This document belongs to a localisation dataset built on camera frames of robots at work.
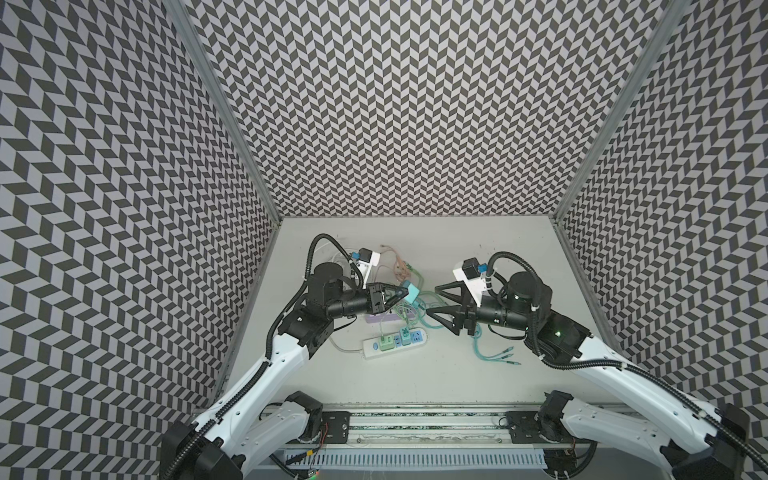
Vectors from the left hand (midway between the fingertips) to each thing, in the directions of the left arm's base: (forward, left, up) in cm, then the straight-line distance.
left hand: (405, 295), depth 68 cm
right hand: (-5, -6, +1) cm, 7 cm away
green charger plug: (-4, +5, -19) cm, 20 cm away
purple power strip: (+6, +5, -23) cm, 24 cm away
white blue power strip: (-3, +10, -24) cm, 26 cm away
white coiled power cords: (+6, +12, +8) cm, 16 cm away
